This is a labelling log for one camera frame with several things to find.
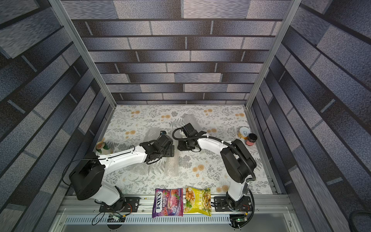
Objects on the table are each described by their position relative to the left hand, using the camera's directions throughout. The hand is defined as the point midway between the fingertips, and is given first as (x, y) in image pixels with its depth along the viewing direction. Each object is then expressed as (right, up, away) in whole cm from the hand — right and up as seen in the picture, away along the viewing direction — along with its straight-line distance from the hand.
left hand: (169, 149), depth 87 cm
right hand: (+5, +1, +4) cm, 7 cm away
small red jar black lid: (+54, +5, +6) cm, 55 cm away
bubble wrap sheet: (+2, -9, -6) cm, 11 cm away
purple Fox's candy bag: (+1, -24, -15) cm, 28 cm away
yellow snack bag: (+16, -22, -16) cm, 32 cm away
